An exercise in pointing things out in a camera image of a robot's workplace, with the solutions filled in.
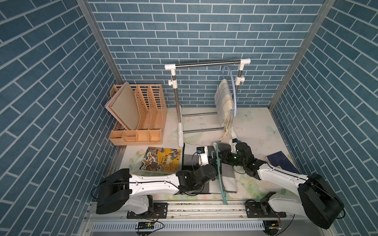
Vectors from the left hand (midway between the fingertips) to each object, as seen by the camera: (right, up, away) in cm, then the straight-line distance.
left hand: (221, 163), depth 74 cm
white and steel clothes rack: (-22, +15, +33) cm, 42 cm away
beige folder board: (-61, +33, +23) cm, 73 cm away
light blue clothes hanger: (+7, +28, 0) cm, 29 cm away
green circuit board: (-38, -31, -2) cm, 49 cm away
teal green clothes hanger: (-1, +2, +9) cm, 9 cm away
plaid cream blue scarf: (+3, +32, +11) cm, 34 cm away
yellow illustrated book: (-35, -3, +17) cm, 39 cm away
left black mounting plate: (-32, -25, 0) cm, 40 cm away
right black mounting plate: (+17, -24, 0) cm, 29 cm away
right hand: (-1, +2, +10) cm, 10 cm away
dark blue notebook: (+39, -3, +18) cm, 44 cm away
